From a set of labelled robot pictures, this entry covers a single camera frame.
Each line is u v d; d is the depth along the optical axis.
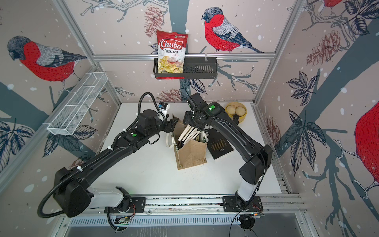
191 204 0.75
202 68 1.07
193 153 0.84
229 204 0.73
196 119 0.63
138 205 0.73
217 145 0.95
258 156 0.43
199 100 0.58
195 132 0.81
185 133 0.79
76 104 0.77
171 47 0.83
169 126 0.68
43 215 0.39
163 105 0.65
